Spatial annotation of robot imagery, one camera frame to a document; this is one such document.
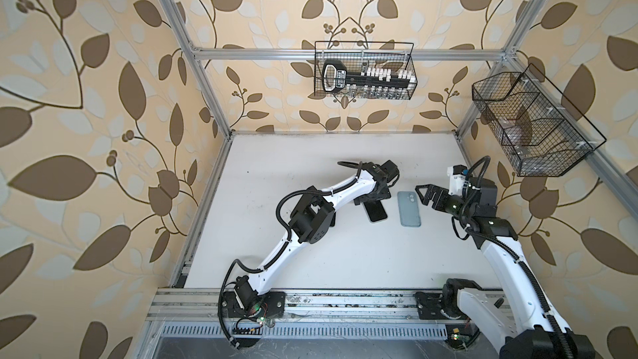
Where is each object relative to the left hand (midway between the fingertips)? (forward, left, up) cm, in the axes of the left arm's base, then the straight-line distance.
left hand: (373, 194), depth 97 cm
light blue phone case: (-6, -13, 0) cm, 14 cm away
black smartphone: (-6, -1, -2) cm, 6 cm away
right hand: (-8, -15, +16) cm, 23 cm away
